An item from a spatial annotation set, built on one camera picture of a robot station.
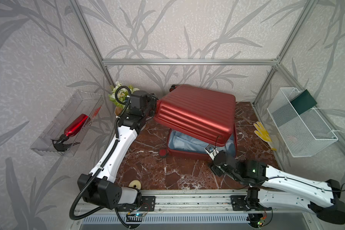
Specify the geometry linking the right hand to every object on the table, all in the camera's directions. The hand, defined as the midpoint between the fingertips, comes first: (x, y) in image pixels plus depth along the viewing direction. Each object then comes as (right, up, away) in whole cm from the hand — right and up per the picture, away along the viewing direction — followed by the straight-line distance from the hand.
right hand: (211, 157), depth 73 cm
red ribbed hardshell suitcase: (-9, +21, -6) cm, 23 cm away
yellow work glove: (+43, +9, +30) cm, 53 cm away
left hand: (-29, +33, +1) cm, 43 cm away
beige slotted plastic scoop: (+30, +24, +39) cm, 55 cm away
